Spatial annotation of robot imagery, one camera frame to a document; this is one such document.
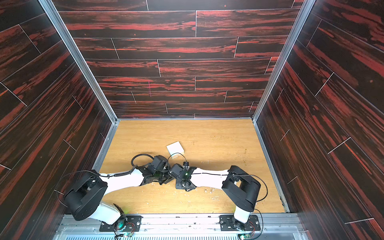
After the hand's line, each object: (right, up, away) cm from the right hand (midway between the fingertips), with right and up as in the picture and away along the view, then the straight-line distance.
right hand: (182, 182), depth 88 cm
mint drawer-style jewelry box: (-5, +20, +12) cm, 23 cm away
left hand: (-2, +4, -1) cm, 5 cm away
